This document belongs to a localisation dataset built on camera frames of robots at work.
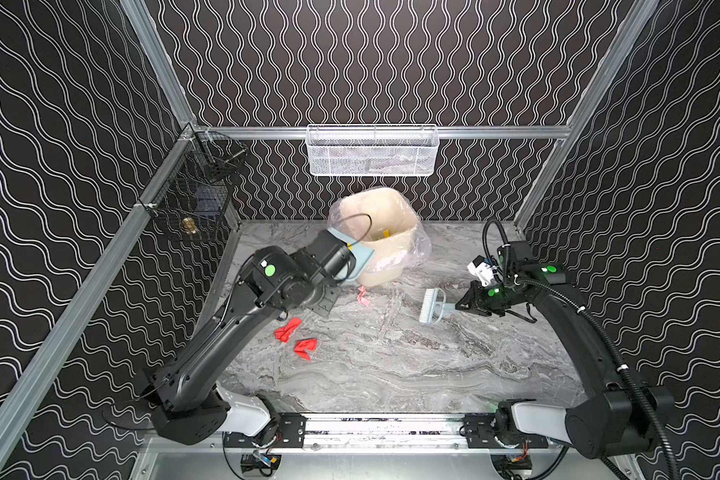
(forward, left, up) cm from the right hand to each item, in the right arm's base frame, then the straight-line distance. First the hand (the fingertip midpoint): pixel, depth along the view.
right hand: (461, 307), depth 77 cm
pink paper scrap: (+12, +27, -16) cm, 33 cm away
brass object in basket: (+18, +73, +13) cm, 76 cm away
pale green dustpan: (+6, +25, +14) cm, 30 cm away
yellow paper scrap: (+33, +18, -7) cm, 38 cm away
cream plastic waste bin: (+36, +20, -3) cm, 41 cm away
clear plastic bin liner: (+18, +9, +3) cm, 21 cm away
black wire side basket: (+31, +78, +11) cm, 84 cm away
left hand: (-5, +32, +14) cm, 36 cm away
